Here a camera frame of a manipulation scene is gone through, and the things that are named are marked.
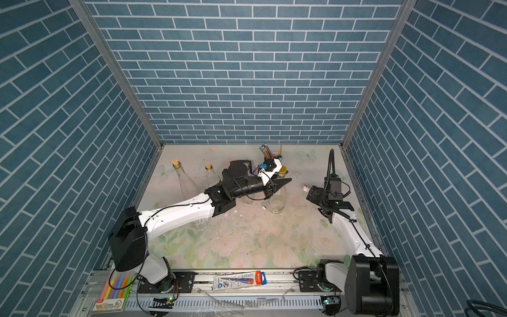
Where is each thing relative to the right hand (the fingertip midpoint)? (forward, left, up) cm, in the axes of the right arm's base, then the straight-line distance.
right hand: (317, 194), depth 88 cm
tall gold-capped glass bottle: (-4, +18, -4) cm, 19 cm away
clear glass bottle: (-6, +56, +7) cm, 56 cm away
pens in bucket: (+18, +24, +5) cm, 31 cm away
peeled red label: (+2, +5, +1) cm, 6 cm away
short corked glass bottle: (-3, +46, +11) cm, 47 cm away
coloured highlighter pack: (-43, +75, -8) cm, 87 cm away
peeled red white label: (-23, +34, +22) cm, 46 cm away
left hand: (-9, +14, +23) cm, 28 cm away
